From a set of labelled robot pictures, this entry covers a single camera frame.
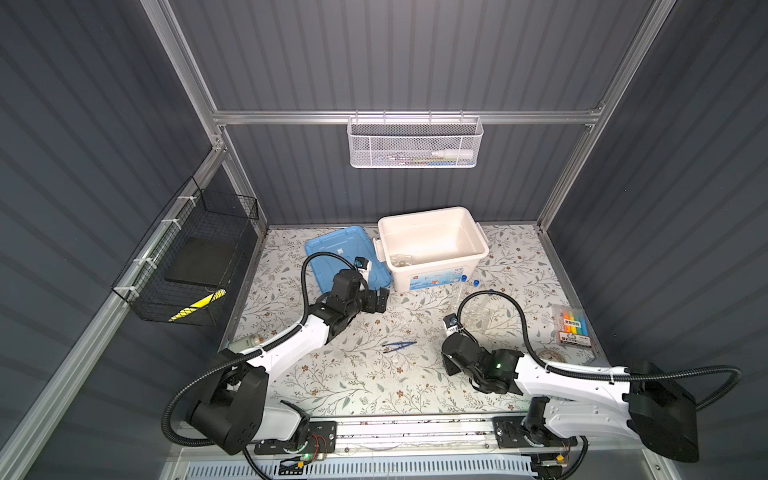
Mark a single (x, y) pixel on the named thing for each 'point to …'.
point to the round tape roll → (551, 355)
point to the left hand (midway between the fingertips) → (375, 288)
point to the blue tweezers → (404, 344)
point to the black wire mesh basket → (182, 273)
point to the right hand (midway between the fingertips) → (448, 349)
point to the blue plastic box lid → (348, 244)
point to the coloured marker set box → (572, 326)
